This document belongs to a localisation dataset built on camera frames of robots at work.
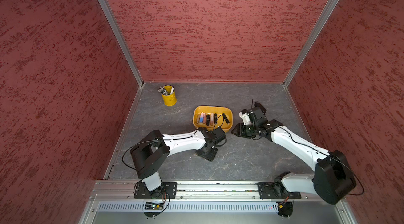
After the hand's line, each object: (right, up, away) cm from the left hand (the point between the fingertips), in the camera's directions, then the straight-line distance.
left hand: (206, 159), depth 82 cm
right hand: (+15, +13, +1) cm, 20 cm away
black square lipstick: (+6, +20, +17) cm, 27 cm away
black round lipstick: (+1, +19, +15) cm, 24 cm away
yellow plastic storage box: (+9, +24, +21) cm, 33 cm away
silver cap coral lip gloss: (-1, +20, +16) cm, 26 cm away
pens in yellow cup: (-27, +37, +11) cm, 47 cm away
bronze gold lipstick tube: (-5, +20, +17) cm, 27 cm away
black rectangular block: (+36, +29, +24) cm, 52 cm away
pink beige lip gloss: (+4, +19, +16) cm, 26 cm away
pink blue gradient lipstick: (-3, +20, +17) cm, 27 cm away
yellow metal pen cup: (-24, +32, +18) cm, 44 cm away
